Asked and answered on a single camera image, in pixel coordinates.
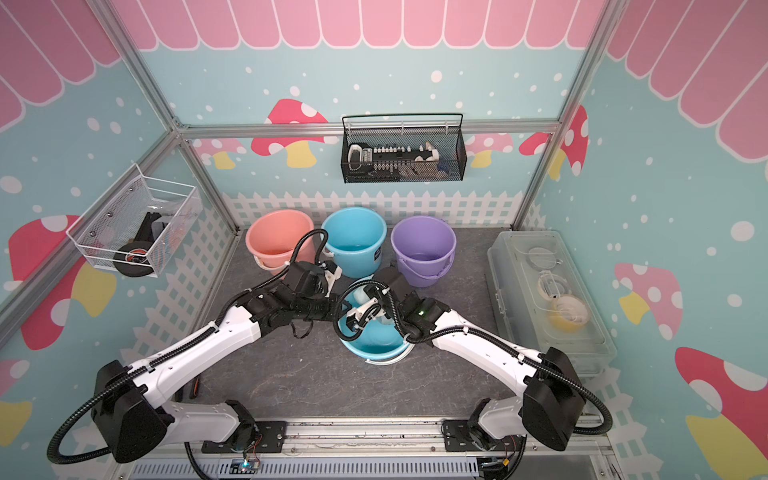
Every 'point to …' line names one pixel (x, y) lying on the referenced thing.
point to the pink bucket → (273, 236)
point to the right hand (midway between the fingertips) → (377, 274)
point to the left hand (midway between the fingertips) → (348, 312)
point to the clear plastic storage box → (544, 300)
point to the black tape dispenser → (136, 258)
